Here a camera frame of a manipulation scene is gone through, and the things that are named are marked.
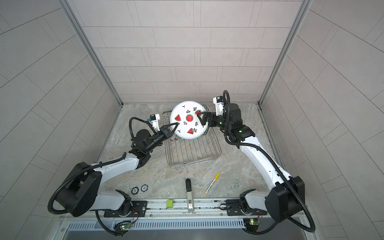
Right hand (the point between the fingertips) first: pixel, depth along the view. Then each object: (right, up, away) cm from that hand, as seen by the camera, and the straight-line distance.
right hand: (202, 114), depth 74 cm
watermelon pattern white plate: (-6, -6, +2) cm, 9 cm away
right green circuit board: (+24, -50, -6) cm, 56 cm away
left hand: (-11, -5, +1) cm, 12 cm away
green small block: (-17, -44, 0) cm, 47 cm away
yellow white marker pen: (+7, -35, +7) cm, 36 cm away
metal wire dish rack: (+1, -22, +16) cm, 27 cm away
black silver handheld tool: (-6, -40, -1) cm, 40 cm away
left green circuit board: (-34, -49, -9) cm, 60 cm away
